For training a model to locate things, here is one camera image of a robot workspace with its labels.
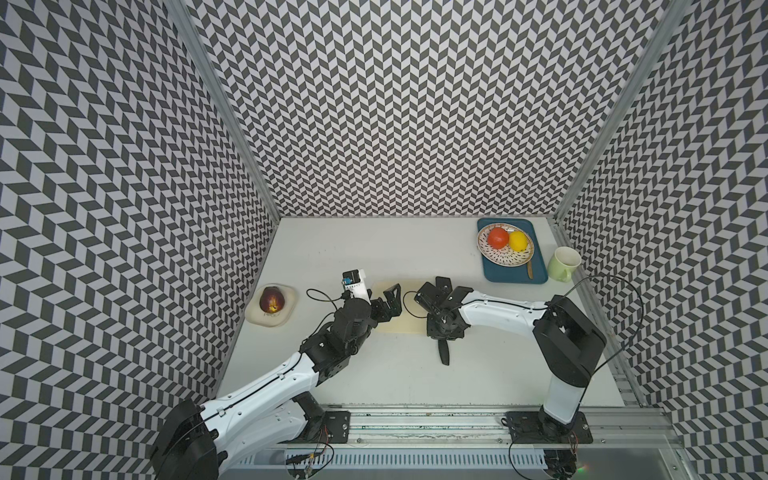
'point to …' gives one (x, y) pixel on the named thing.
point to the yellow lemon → (518, 241)
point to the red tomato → (498, 237)
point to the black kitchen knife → (443, 349)
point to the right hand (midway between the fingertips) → (439, 337)
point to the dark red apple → (272, 299)
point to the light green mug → (562, 263)
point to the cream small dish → (256, 314)
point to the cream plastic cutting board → (412, 319)
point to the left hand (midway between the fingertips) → (386, 291)
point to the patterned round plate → (506, 257)
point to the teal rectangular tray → (517, 273)
